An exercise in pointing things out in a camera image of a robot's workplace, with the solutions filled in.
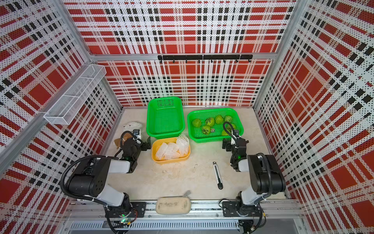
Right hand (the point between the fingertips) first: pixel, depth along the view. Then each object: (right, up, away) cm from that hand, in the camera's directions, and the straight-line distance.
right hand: (233, 137), depth 95 cm
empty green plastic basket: (-49, +14, +17) cm, 54 cm away
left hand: (-59, +1, 0) cm, 59 cm away
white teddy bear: (-70, +7, +3) cm, 70 cm away
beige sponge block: (-36, -31, -23) cm, 53 cm away
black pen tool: (-11, -25, -13) cm, 31 cm away
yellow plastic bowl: (-51, -5, -2) cm, 51 cm away
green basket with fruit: (-18, +7, +8) cm, 21 cm away
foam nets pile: (-38, -7, -6) cm, 39 cm away
